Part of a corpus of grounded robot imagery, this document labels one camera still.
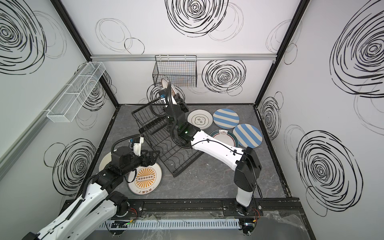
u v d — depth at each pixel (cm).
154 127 106
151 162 68
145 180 83
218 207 75
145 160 67
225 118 112
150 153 68
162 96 55
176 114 58
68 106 73
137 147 69
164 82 77
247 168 43
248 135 102
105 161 89
